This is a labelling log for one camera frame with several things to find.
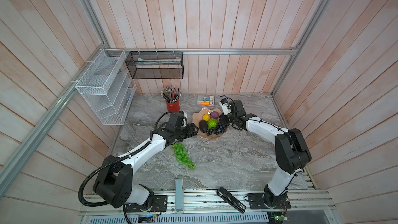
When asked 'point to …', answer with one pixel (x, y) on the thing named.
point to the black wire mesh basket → (156, 65)
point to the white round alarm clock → (243, 107)
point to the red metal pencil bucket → (173, 107)
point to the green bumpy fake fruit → (212, 123)
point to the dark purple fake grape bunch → (219, 128)
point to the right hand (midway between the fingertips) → (219, 115)
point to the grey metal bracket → (179, 196)
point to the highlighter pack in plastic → (205, 101)
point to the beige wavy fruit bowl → (197, 116)
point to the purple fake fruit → (214, 115)
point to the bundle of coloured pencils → (170, 94)
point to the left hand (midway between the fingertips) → (195, 133)
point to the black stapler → (227, 196)
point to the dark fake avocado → (203, 126)
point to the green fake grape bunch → (182, 155)
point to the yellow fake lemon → (205, 117)
